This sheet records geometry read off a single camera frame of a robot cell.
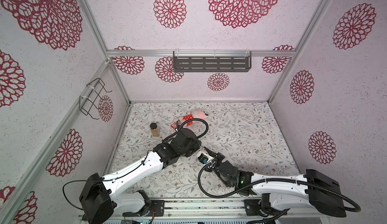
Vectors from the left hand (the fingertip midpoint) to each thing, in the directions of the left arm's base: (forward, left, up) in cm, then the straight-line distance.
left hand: (202, 143), depth 76 cm
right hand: (-3, -1, +1) cm, 3 cm away
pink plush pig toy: (+30, +2, -12) cm, 33 cm away
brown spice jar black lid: (+17, +29, -13) cm, 36 cm away
